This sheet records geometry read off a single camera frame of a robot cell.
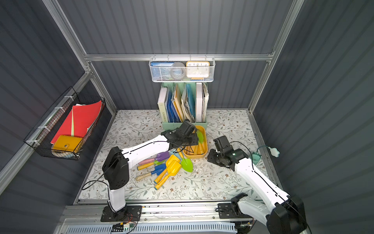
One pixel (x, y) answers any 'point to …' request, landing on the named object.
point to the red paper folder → (80, 118)
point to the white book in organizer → (162, 93)
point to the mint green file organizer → (181, 101)
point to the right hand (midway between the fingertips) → (212, 156)
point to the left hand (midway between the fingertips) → (196, 138)
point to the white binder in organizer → (198, 102)
